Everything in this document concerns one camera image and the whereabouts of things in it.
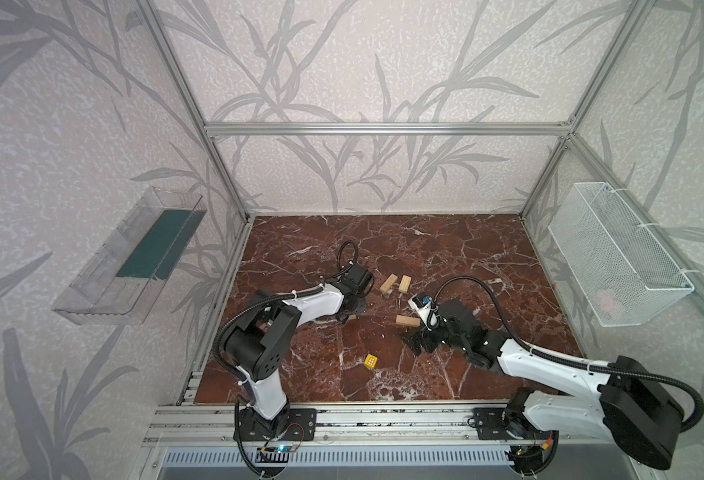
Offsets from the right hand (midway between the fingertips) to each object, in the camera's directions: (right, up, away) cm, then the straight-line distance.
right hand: (410, 315), depth 84 cm
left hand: (-15, +3, +12) cm, 19 cm away
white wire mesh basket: (+42, +14, -21) cm, 49 cm away
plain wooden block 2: (0, -3, +7) cm, 8 cm away
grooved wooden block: (0, +6, +15) cm, 17 cm away
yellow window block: (-11, -13, -1) cm, 17 cm away
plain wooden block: (-5, +7, +15) cm, 18 cm away
